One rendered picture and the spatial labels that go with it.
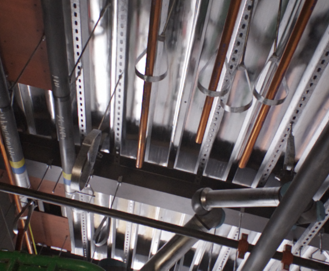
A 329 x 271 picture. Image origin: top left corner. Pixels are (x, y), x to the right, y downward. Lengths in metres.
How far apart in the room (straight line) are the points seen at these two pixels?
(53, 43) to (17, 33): 0.87
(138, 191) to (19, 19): 1.30
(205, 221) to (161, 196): 0.67
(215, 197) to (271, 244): 0.43
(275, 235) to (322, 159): 0.53
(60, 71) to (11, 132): 0.58
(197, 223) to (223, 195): 0.28
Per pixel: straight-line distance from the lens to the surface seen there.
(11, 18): 2.63
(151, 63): 1.46
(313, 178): 1.63
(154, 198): 3.14
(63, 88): 2.00
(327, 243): 3.31
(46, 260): 1.98
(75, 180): 2.12
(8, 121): 2.33
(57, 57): 1.88
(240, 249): 2.30
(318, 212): 2.18
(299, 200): 1.74
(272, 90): 1.46
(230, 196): 2.28
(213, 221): 2.52
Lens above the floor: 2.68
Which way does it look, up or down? 39 degrees up
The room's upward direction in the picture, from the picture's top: 16 degrees clockwise
